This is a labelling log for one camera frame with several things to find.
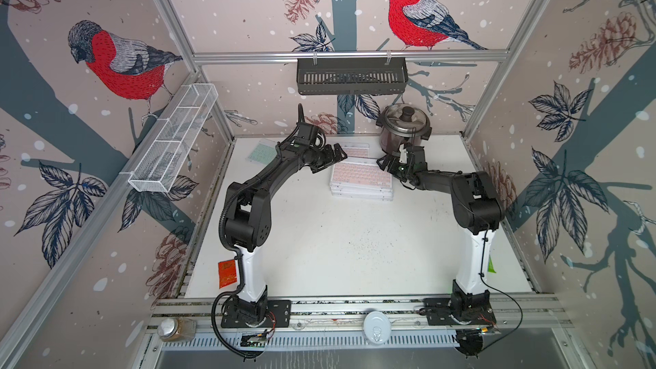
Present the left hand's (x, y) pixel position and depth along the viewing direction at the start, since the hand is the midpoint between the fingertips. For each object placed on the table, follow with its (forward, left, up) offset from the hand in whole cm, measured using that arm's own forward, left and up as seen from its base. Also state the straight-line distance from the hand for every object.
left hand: (343, 155), depth 92 cm
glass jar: (-52, +43, -7) cm, 68 cm away
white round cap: (-51, -8, -11) cm, 53 cm away
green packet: (-34, -48, -16) cm, 61 cm away
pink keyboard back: (+18, -7, -17) cm, 26 cm away
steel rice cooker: (+16, -24, +1) cm, 29 cm away
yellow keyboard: (-6, -9, -15) cm, 19 cm away
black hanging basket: (+33, -4, +12) cm, 36 cm away
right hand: (+7, -18, -13) cm, 24 cm away
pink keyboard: (+3, -6, -13) cm, 15 cm away
